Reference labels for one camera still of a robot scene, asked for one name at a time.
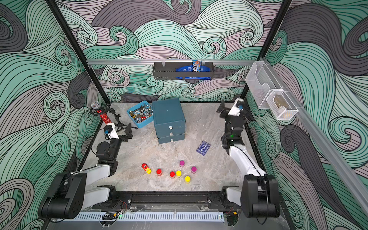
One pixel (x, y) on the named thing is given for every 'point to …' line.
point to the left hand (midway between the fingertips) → (122, 122)
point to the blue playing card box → (203, 148)
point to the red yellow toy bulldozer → (146, 167)
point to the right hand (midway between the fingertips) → (233, 102)
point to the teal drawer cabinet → (169, 120)
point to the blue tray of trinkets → (142, 114)
